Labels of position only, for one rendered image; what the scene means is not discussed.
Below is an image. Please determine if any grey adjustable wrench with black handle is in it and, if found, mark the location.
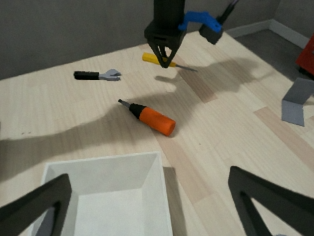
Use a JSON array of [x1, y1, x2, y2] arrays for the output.
[[74, 69, 122, 82]]

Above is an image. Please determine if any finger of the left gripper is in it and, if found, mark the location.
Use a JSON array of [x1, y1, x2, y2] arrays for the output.
[[159, 47, 169, 59], [148, 41, 180, 69]]

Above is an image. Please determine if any yellow-handled screwdriver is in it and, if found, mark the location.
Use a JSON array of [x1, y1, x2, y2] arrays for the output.
[[142, 53, 195, 72]]

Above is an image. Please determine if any orange-handled screwdriver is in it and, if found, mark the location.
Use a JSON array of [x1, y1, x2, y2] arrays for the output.
[[119, 99, 176, 136]]

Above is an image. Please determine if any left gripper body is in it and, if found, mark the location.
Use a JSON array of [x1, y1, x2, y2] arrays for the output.
[[145, 0, 222, 48]]

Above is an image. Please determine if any white tray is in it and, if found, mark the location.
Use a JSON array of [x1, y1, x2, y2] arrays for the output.
[[42, 151, 173, 236]]

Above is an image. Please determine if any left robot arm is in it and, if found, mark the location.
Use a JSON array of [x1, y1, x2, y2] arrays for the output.
[[198, 16, 224, 46]]

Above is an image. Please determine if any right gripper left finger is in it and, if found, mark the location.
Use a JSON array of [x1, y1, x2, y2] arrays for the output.
[[0, 173, 72, 236]]

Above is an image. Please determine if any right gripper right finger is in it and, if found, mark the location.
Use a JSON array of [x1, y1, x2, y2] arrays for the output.
[[228, 165, 314, 236]]

